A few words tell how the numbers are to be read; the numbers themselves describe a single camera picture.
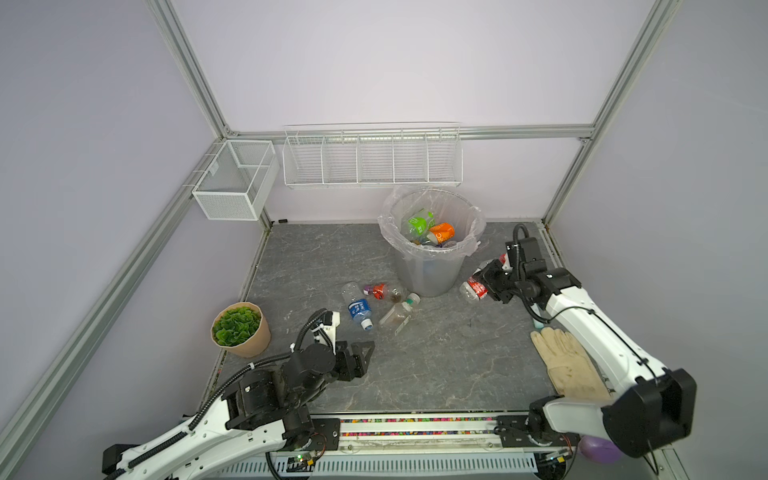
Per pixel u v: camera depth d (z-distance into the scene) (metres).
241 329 0.81
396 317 0.94
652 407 0.40
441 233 0.95
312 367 0.48
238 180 1.03
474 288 0.77
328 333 0.61
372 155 0.99
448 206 0.94
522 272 0.61
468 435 0.75
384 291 0.97
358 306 0.91
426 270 0.87
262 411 0.46
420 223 0.91
